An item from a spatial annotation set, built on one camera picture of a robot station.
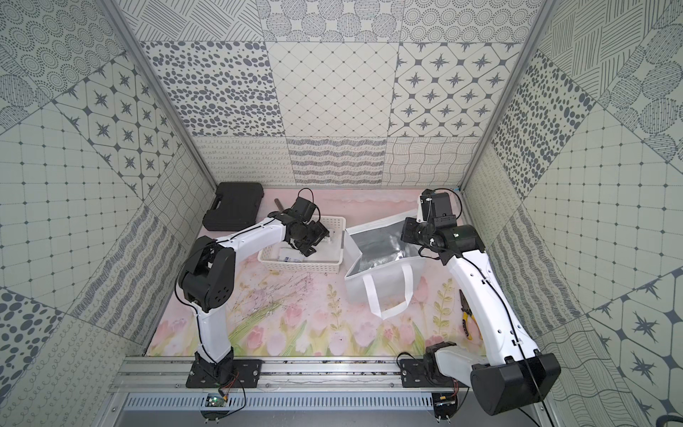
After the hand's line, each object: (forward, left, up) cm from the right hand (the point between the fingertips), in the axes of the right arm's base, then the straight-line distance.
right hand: (409, 233), depth 76 cm
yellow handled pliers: (-14, -21, -25) cm, 35 cm away
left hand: (+10, +26, -16) cm, 32 cm away
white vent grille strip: (-39, +35, -25) cm, 58 cm away
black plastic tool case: (+25, +65, -18) cm, 72 cm away
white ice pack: (+5, +40, -21) cm, 45 cm away
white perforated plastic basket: (+5, +27, -23) cm, 36 cm away
